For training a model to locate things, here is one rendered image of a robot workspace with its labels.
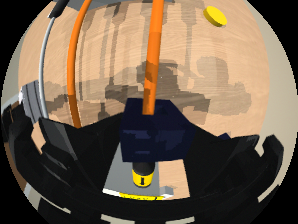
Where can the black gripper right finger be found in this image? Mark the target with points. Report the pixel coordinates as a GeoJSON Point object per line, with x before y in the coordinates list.
{"type": "Point", "coordinates": [209, 155]}

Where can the yellow flat disc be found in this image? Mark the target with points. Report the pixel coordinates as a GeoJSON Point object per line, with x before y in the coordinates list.
{"type": "Point", "coordinates": [214, 16]}

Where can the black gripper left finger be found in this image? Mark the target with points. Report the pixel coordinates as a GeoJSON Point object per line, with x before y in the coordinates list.
{"type": "Point", "coordinates": [92, 147]}

